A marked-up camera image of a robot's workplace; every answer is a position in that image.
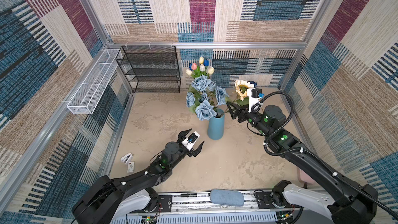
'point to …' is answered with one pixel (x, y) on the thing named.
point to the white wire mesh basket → (85, 100)
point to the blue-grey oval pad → (227, 197)
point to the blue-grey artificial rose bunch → (204, 97)
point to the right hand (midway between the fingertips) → (233, 103)
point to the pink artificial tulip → (194, 66)
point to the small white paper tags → (126, 158)
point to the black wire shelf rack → (151, 69)
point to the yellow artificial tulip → (201, 60)
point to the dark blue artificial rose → (253, 83)
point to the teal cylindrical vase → (216, 125)
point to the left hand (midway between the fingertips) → (196, 133)
